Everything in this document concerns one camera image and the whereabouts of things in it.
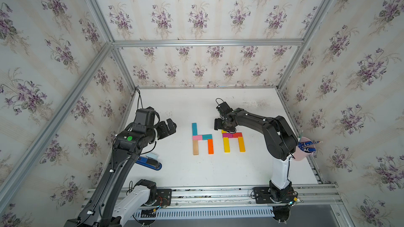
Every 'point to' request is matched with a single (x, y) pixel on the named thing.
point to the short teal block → (205, 137)
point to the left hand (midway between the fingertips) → (170, 129)
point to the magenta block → (227, 135)
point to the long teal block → (194, 129)
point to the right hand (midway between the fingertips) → (222, 127)
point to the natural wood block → (195, 147)
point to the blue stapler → (149, 163)
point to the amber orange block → (241, 144)
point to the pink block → (197, 137)
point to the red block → (237, 134)
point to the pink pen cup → (305, 148)
